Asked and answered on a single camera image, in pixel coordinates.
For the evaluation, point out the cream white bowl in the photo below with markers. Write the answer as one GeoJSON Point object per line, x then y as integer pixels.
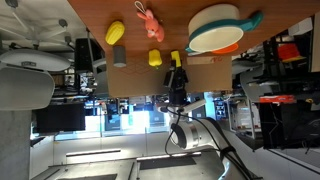
{"type": "Point", "coordinates": [213, 38]}

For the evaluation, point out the black box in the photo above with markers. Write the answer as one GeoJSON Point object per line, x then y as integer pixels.
{"type": "Point", "coordinates": [83, 55]}

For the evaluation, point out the pink plush bunny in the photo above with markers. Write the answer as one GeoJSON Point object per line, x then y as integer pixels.
{"type": "Point", "coordinates": [152, 26]}

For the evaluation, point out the flat red box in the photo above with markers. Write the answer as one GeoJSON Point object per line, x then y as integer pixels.
{"type": "Point", "coordinates": [276, 99]}

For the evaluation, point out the grey cylinder block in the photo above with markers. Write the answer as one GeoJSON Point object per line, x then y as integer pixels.
{"type": "Point", "coordinates": [119, 56]}

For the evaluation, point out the black monitor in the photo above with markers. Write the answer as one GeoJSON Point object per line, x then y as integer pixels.
{"type": "Point", "coordinates": [60, 117]}

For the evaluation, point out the brown cardboard board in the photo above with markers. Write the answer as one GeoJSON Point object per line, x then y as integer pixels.
{"type": "Point", "coordinates": [140, 80]}

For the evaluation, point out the white office chair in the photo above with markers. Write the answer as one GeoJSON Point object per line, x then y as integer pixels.
{"type": "Point", "coordinates": [25, 85]}

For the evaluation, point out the yellow toy corn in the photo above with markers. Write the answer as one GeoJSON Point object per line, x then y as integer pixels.
{"type": "Point", "coordinates": [115, 32]}

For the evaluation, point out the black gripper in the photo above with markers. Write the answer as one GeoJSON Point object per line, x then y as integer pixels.
{"type": "Point", "coordinates": [176, 83]}

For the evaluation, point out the yellow cylinder block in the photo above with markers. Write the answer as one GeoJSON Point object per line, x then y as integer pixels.
{"type": "Point", "coordinates": [176, 56]}

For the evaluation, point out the orange plate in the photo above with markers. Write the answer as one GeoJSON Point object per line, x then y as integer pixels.
{"type": "Point", "coordinates": [226, 49]}

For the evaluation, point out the silver wrist camera bar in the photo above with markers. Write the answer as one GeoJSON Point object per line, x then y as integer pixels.
{"type": "Point", "coordinates": [196, 105]}

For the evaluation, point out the red orange bin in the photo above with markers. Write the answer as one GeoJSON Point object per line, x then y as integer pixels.
{"type": "Point", "coordinates": [288, 51]}

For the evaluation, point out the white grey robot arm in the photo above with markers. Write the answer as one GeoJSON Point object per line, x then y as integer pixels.
{"type": "Point", "coordinates": [200, 133]}

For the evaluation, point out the yellow toy bell pepper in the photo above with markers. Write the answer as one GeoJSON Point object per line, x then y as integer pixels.
{"type": "Point", "coordinates": [155, 57]}

